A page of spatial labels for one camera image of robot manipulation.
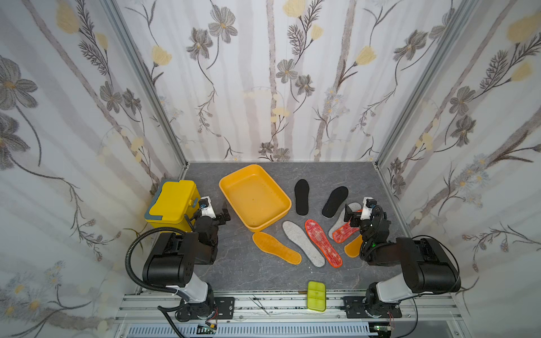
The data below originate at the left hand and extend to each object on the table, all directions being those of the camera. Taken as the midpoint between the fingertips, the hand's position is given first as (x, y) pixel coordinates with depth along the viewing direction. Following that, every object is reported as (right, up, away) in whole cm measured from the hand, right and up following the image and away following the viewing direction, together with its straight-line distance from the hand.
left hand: (215, 202), depth 91 cm
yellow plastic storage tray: (+16, +2, +15) cm, 22 cm away
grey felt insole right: (+56, -10, +5) cm, 57 cm away
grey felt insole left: (+37, -14, +2) cm, 39 cm away
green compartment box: (+42, -34, -14) cm, 55 cm away
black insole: (+40, +1, +14) cm, 42 cm away
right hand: (+63, 0, -2) cm, 63 cm away
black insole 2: (+59, +2, +18) cm, 62 cm away
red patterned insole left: (+45, -14, +2) cm, 47 cm away
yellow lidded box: (-17, 0, -4) cm, 18 cm away
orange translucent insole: (+24, -18, -1) cm, 31 cm away
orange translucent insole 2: (+59, -20, -2) cm, 63 cm away
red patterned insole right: (+57, -14, +2) cm, 58 cm away
